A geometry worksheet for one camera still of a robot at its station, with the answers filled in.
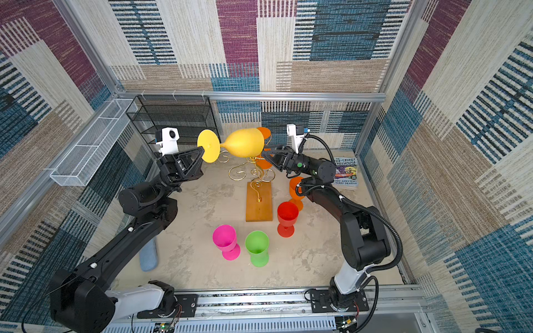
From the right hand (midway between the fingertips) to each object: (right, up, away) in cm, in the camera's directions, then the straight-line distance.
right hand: (263, 154), depth 65 cm
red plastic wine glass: (+9, -22, +14) cm, 27 cm away
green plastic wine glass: (-3, -32, +13) cm, 34 cm away
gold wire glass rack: (-3, -13, +30) cm, 33 cm away
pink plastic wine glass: (-15, -30, +14) cm, 36 cm away
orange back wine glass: (-1, -2, +28) cm, 28 cm away
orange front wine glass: (+12, -10, +24) cm, 29 cm away
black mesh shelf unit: (-38, +23, +40) cm, 60 cm away
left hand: (-13, -3, -17) cm, 22 cm away
